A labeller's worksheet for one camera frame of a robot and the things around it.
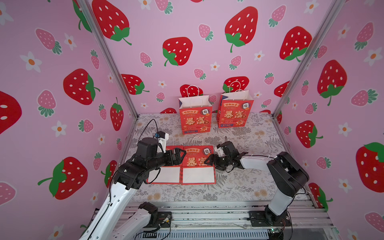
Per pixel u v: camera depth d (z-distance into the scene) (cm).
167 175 86
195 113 93
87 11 69
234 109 100
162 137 60
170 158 58
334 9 69
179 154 59
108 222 39
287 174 48
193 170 90
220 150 88
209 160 85
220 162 82
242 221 75
